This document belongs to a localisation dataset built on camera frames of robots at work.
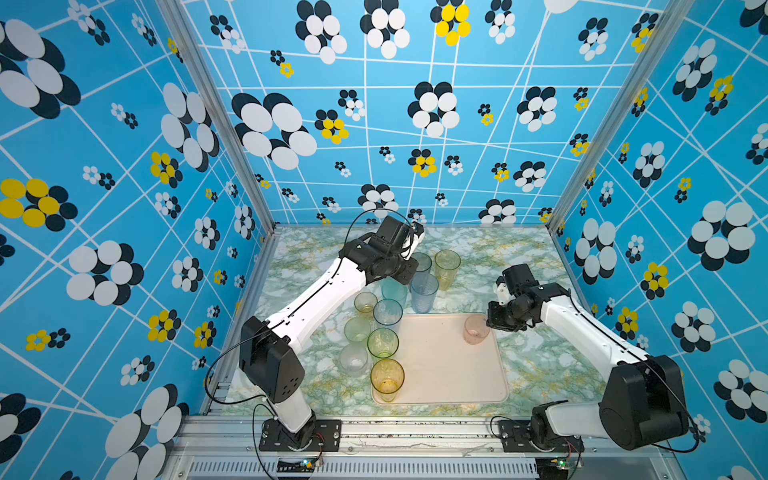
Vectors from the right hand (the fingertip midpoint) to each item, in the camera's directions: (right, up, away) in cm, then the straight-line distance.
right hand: (491, 322), depth 86 cm
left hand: (-23, +17, -6) cm, 30 cm away
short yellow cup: (-37, +4, +8) cm, 39 cm away
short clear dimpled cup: (-40, -11, -1) cm, 42 cm away
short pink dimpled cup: (-3, -3, +5) cm, 7 cm away
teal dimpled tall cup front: (-29, +9, +5) cm, 30 cm away
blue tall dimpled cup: (-19, +9, +8) cm, 22 cm away
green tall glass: (-31, -6, 0) cm, 32 cm away
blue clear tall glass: (-30, +3, +2) cm, 30 cm away
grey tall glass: (-19, +18, +8) cm, 27 cm away
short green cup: (-39, -3, +3) cm, 40 cm away
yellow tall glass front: (-30, -14, -5) cm, 34 cm away
